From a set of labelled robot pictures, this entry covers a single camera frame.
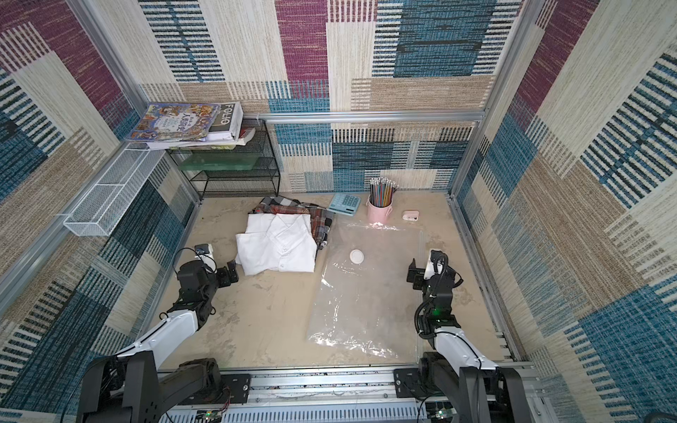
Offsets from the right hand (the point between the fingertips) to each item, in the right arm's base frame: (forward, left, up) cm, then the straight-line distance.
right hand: (431, 258), depth 86 cm
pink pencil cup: (+24, +15, -6) cm, 29 cm away
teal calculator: (+34, +27, -10) cm, 45 cm away
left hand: (+1, +69, -2) cm, 69 cm away
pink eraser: (+27, 0, -9) cm, 28 cm away
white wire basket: (+4, +92, +23) cm, 95 cm away
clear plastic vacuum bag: (-10, +21, -10) cm, 26 cm away
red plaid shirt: (+22, +37, -6) cm, 44 cm away
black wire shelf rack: (+29, +61, +14) cm, 69 cm away
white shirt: (+10, +52, -4) cm, 53 cm away
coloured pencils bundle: (+29, +13, +3) cm, 32 cm away
